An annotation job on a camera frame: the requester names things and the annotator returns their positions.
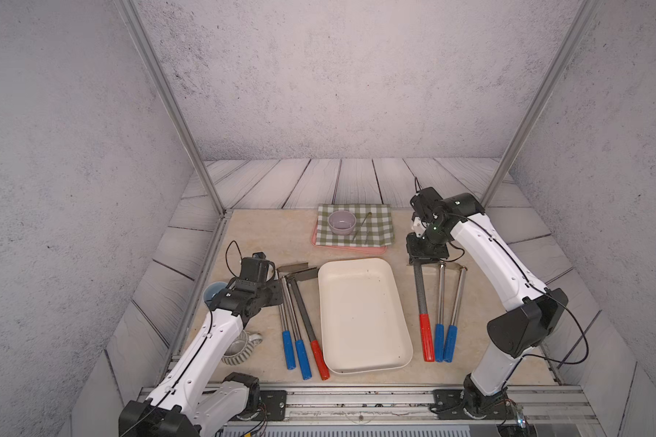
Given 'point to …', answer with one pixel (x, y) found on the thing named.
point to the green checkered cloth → (374, 226)
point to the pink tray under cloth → (345, 249)
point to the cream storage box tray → (363, 322)
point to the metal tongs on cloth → (367, 237)
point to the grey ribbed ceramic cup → (241, 348)
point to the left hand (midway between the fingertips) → (279, 289)
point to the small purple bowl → (342, 222)
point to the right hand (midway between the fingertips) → (413, 261)
